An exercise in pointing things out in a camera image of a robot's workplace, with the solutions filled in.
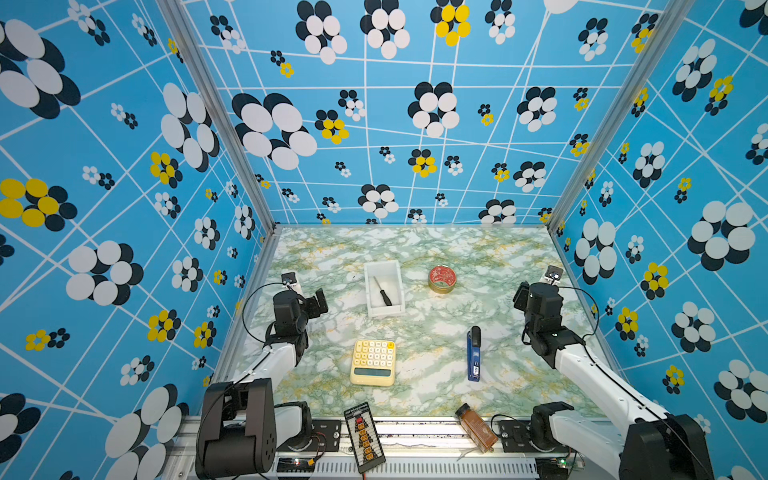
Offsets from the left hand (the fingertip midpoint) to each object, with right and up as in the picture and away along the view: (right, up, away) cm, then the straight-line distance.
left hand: (308, 291), depth 90 cm
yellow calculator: (+21, -20, -6) cm, 29 cm away
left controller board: (+3, -40, -17) cm, 44 cm away
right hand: (+67, +2, -6) cm, 68 cm away
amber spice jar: (+46, -32, -18) cm, 59 cm away
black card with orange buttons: (+19, -33, -18) cm, 42 cm away
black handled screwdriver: (+24, -4, +9) cm, 26 cm away
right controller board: (+64, -40, -19) cm, 78 cm away
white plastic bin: (+23, +4, +14) cm, 27 cm away
